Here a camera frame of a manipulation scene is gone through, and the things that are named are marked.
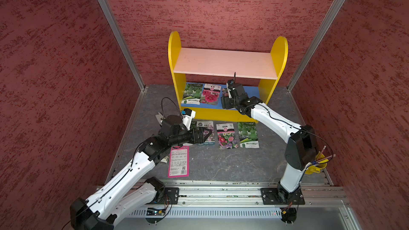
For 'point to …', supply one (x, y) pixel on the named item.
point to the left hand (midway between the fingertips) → (204, 135)
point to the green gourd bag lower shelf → (192, 93)
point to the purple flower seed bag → (207, 126)
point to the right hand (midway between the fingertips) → (228, 101)
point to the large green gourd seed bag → (193, 132)
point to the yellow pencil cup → (320, 163)
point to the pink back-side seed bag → (178, 164)
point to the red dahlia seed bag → (210, 94)
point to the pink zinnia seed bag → (227, 138)
